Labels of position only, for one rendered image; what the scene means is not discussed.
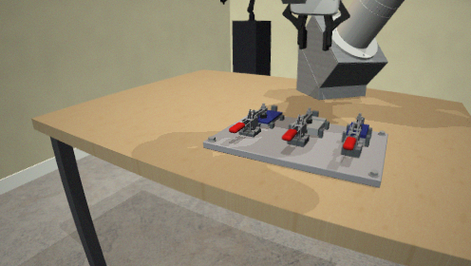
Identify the toggle clamp with red handle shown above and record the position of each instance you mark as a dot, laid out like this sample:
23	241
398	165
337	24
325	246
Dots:
349	142
301	136
249	126

